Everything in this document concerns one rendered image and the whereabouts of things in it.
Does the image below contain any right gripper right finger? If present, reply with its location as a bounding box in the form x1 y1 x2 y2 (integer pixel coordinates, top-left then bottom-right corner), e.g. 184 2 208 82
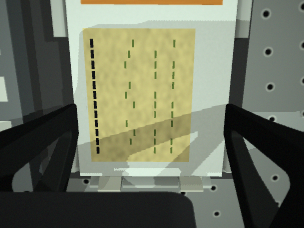
223 104 304 228

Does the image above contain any white gel cassette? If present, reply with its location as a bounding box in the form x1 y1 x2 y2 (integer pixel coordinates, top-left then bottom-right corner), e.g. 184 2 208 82
66 0 238 176

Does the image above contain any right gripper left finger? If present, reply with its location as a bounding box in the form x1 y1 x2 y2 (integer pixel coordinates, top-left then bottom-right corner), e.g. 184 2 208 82
0 104 79 192

